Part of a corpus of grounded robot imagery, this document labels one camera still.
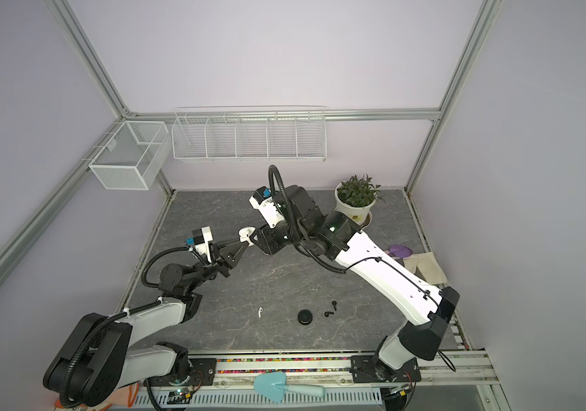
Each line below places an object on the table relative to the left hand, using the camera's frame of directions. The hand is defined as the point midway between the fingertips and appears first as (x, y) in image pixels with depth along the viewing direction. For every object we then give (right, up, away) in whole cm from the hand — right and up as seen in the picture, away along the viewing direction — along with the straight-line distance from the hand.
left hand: (248, 243), depth 71 cm
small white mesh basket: (-52, +31, +27) cm, 66 cm away
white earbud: (+1, -24, +13) cm, 27 cm away
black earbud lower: (+23, -25, +13) cm, 37 cm away
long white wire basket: (-4, +40, +28) cm, 49 cm away
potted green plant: (+35, +15, +23) cm, 44 cm away
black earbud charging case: (+16, -25, +11) cm, 32 cm away
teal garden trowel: (+7, -40, 0) cm, 40 cm away
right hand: (+3, +3, -6) cm, 8 cm away
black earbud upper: (+26, -22, +16) cm, 38 cm away
